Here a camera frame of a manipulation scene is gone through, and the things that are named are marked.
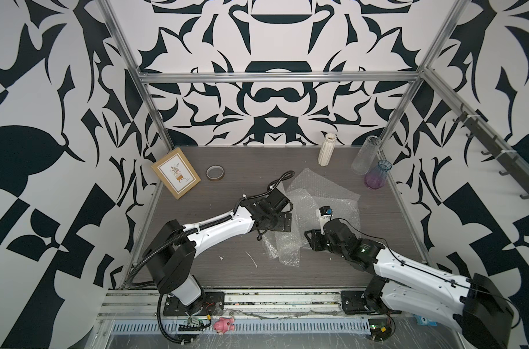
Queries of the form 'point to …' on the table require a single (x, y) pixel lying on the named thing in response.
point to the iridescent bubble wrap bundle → (304, 216)
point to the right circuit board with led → (380, 329)
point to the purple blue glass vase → (376, 179)
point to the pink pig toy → (223, 324)
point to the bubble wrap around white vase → (271, 249)
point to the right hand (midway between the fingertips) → (305, 231)
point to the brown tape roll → (215, 172)
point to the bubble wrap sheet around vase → (310, 189)
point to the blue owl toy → (424, 321)
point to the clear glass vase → (365, 155)
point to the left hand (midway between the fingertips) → (279, 219)
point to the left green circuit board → (194, 324)
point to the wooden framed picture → (176, 173)
